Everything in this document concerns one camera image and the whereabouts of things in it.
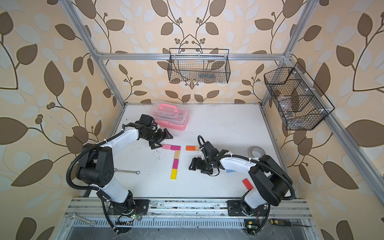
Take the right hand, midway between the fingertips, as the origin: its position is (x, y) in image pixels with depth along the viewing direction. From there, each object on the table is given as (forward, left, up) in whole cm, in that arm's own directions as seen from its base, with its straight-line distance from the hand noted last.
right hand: (194, 170), depth 85 cm
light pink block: (+16, +18, -1) cm, 24 cm away
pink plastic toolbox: (+36, +14, +7) cm, 39 cm away
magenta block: (+15, +12, -2) cm, 20 cm away
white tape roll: (+12, -38, +1) cm, 40 cm away
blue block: (-1, -20, -2) cm, 20 cm away
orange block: (+15, +3, -2) cm, 15 cm away
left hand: (+16, +17, +8) cm, 25 cm away
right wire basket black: (+20, -55, +31) cm, 66 cm away
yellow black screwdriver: (-26, -42, 0) cm, 50 cm away
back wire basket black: (+56, -5, +32) cm, 65 cm away
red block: (-8, -29, -3) cm, 31 cm away
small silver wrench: (+1, +34, -2) cm, 34 cm away
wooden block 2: (+14, -2, 0) cm, 14 cm away
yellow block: (-1, +12, -3) cm, 13 cm away
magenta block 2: (+5, +11, -2) cm, 13 cm away
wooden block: (+11, +11, -2) cm, 15 cm away
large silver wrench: (-20, +60, -1) cm, 63 cm away
